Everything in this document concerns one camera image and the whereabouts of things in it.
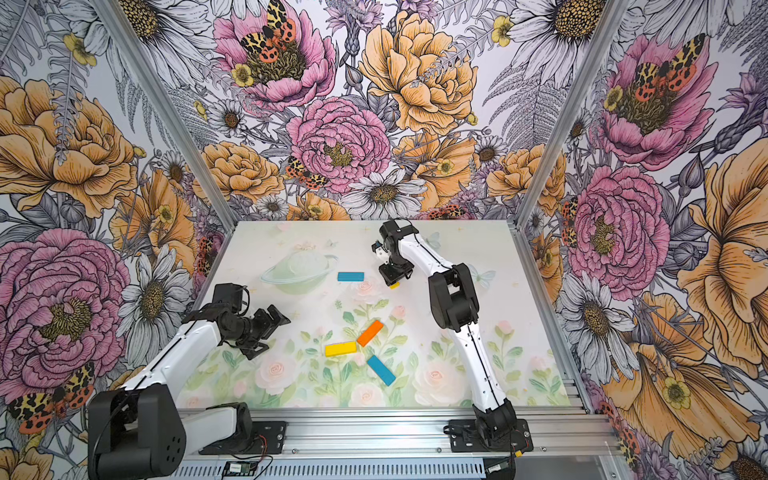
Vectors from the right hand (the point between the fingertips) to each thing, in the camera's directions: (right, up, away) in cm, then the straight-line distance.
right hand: (395, 282), depth 103 cm
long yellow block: (-16, -18, -13) cm, 27 cm away
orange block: (-9, -15, -11) cm, 20 cm away
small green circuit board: (-36, -39, -33) cm, 62 cm away
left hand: (-32, -14, -18) cm, 40 cm away
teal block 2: (-3, -23, -18) cm, 30 cm away
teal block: (-16, +2, +3) cm, 16 cm away
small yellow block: (0, -1, -2) cm, 2 cm away
